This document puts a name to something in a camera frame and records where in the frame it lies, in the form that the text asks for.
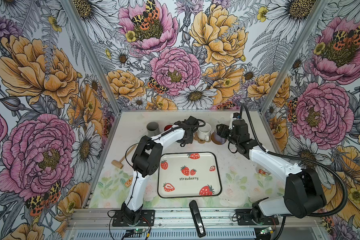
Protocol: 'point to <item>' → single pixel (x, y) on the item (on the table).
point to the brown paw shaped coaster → (196, 138)
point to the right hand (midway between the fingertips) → (220, 130)
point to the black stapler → (197, 219)
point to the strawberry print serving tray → (188, 174)
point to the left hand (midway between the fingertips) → (183, 142)
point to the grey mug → (153, 128)
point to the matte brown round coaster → (214, 140)
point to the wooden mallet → (119, 164)
